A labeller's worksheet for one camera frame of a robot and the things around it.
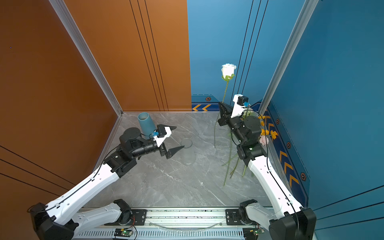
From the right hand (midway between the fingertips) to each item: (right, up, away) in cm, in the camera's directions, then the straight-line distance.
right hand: (218, 103), depth 66 cm
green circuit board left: (-45, -61, +5) cm, 76 cm away
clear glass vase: (-14, -25, +15) cm, 32 cm away
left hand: (-17, -14, -1) cm, 22 cm away
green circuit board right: (+16, -61, +4) cm, 63 cm away
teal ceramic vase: (-41, -10, +28) cm, 51 cm away
